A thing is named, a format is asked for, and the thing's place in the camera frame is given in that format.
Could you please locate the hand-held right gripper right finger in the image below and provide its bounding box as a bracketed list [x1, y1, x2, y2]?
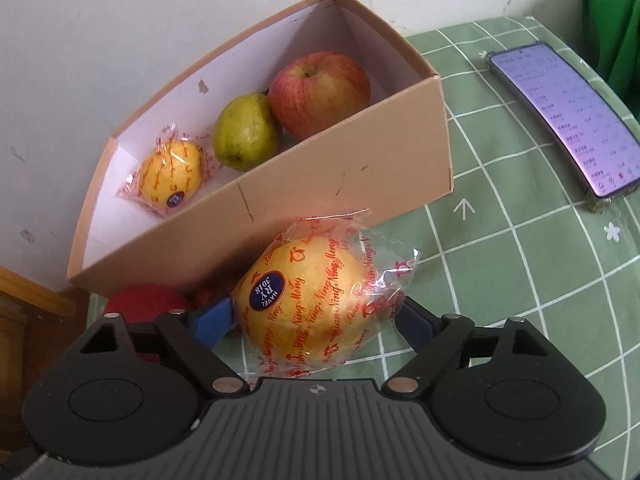
[382, 297, 576, 400]

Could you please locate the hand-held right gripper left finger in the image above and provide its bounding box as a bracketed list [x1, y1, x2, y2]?
[70, 300, 251, 400]

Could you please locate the brown dried date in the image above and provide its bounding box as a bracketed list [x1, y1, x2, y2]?
[194, 284, 236, 309]

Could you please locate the dark red apple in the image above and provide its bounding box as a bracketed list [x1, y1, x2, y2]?
[103, 284, 193, 366]

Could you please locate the plastic orange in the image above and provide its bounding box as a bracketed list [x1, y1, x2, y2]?
[117, 122, 223, 219]
[234, 208, 422, 380]

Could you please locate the brown cardboard box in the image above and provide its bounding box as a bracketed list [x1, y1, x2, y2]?
[67, 0, 455, 297]

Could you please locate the green pear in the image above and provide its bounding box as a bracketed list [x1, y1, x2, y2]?
[213, 92, 282, 172]

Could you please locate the striped red yellow apple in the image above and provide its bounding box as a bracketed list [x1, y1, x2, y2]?
[268, 51, 372, 141]

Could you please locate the green checked tablecloth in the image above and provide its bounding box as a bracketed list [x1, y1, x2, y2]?
[85, 16, 640, 466]

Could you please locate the smartphone with lit screen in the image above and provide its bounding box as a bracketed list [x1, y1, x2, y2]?
[487, 42, 640, 213]

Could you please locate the bright green cloth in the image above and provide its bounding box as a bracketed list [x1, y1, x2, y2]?
[586, 0, 640, 123]

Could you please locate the yellow wooden frame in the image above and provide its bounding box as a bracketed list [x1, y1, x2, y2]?
[0, 266, 76, 317]

